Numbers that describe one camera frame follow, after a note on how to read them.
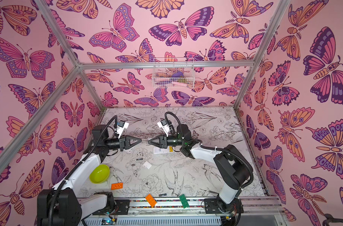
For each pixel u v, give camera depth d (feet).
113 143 2.21
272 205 2.44
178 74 3.12
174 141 2.32
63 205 1.30
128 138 2.34
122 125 2.25
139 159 3.00
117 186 2.64
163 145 2.25
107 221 2.38
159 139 2.31
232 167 1.52
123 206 2.42
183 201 2.45
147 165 2.89
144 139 2.40
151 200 2.45
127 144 2.26
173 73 3.18
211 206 2.39
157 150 3.08
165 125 2.35
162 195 2.55
